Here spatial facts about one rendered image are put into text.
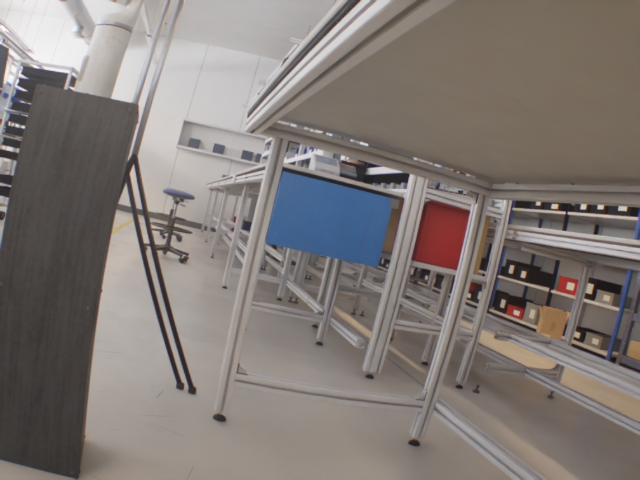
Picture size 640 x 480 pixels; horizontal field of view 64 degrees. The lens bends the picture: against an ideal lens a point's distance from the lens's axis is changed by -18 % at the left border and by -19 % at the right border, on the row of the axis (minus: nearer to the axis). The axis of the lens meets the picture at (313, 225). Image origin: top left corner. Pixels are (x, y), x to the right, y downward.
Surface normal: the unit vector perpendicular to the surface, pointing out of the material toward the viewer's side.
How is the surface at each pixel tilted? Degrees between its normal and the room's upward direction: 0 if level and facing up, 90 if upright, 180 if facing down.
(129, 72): 90
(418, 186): 90
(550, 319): 96
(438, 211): 90
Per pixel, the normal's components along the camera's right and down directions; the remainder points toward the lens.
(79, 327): 0.28, 0.07
